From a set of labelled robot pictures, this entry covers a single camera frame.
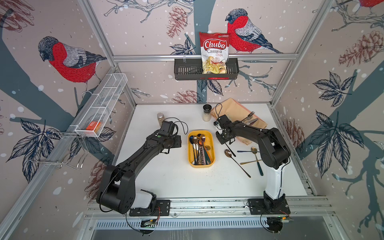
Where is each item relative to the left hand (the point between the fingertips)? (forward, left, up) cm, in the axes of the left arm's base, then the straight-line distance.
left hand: (180, 138), depth 88 cm
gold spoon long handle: (-10, -43, -10) cm, 45 cm away
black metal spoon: (-2, -32, -11) cm, 34 cm away
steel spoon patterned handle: (-8, -13, -9) cm, 18 cm away
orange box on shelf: (-7, +37, +22) cm, 44 cm away
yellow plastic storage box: (+3, -19, -8) cm, 20 cm away
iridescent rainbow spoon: (-9, -17, -9) cm, 21 cm away
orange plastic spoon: (+2, -13, -8) cm, 15 cm away
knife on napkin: (+20, -51, -10) cm, 56 cm away
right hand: (+7, -27, -11) cm, 30 cm away
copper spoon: (+3, -9, -7) cm, 12 cm away
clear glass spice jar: (+18, +15, -1) cm, 23 cm away
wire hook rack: (-6, +51, +9) cm, 52 cm away
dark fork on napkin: (+25, -51, -10) cm, 58 cm away
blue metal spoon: (+3, -7, -8) cm, 11 cm away
